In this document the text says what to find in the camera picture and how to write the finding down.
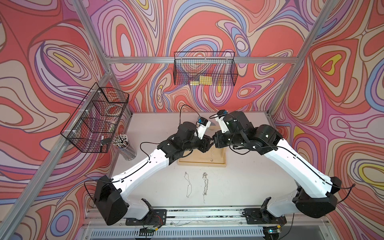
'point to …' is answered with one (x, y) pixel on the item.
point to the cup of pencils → (121, 142)
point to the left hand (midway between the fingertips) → (215, 140)
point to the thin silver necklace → (189, 187)
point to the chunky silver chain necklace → (205, 175)
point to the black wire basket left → (93, 126)
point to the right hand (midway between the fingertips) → (214, 142)
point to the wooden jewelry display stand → (213, 157)
